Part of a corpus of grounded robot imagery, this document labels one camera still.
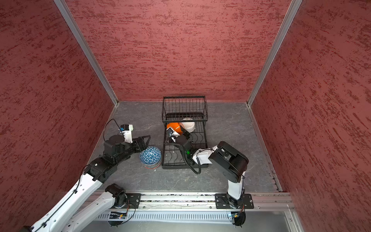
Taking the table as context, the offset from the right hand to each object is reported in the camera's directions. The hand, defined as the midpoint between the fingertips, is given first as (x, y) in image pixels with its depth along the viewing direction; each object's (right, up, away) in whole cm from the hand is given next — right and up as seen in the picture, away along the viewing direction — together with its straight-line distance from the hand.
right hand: (177, 131), depth 90 cm
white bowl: (+8, +3, +7) cm, 11 cm away
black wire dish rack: (-4, +16, +20) cm, 26 cm away
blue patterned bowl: (-15, -13, -7) cm, 22 cm away
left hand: (-16, -3, -16) cm, 23 cm away
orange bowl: (0, +4, -4) cm, 5 cm away
